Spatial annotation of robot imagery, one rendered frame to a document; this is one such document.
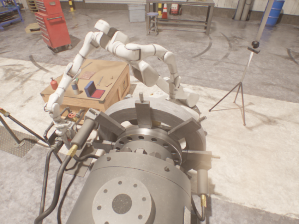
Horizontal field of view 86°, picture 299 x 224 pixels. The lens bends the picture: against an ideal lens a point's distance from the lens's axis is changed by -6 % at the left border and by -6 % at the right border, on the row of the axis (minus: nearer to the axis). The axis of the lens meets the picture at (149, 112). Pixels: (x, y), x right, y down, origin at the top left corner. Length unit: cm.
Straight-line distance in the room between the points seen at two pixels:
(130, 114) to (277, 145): 192
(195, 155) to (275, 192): 110
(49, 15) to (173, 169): 429
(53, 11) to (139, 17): 353
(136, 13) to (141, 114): 641
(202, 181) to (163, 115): 55
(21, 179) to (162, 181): 164
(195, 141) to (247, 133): 139
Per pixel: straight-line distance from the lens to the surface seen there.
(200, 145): 112
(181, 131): 99
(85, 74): 242
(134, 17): 720
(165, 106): 94
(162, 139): 98
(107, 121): 106
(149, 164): 79
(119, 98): 238
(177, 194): 82
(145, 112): 92
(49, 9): 465
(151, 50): 115
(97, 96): 194
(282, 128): 277
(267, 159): 225
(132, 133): 101
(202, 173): 129
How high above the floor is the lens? 156
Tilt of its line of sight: 41 degrees down
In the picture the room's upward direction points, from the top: straight up
